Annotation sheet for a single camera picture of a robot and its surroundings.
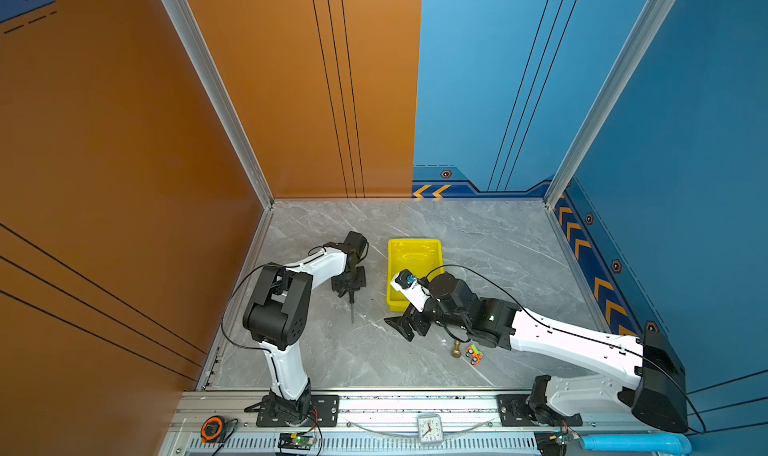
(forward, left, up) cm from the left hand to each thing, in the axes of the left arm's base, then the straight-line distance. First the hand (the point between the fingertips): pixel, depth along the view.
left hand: (356, 283), depth 97 cm
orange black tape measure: (-40, +29, +3) cm, 50 cm away
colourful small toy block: (-22, -35, +2) cm, 42 cm away
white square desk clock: (-39, -21, +2) cm, 45 cm away
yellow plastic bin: (+11, -22, 0) cm, 25 cm away
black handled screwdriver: (-7, +1, +1) cm, 7 cm away
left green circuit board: (-42, +11, -1) cm, 43 cm away
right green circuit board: (-41, -52, +1) cm, 66 cm away
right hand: (-16, -13, +19) cm, 28 cm away
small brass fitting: (-22, -30, +2) cm, 37 cm away
